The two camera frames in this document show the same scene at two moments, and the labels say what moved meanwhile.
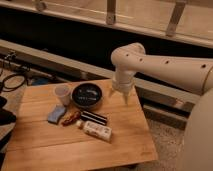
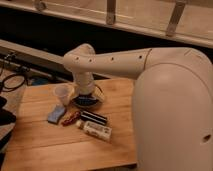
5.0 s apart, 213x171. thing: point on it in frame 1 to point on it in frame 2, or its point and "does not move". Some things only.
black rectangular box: x=86 y=115 does not move
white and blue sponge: x=56 y=114 does not move
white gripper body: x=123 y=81 to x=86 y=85
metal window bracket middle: x=110 y=12 does not move
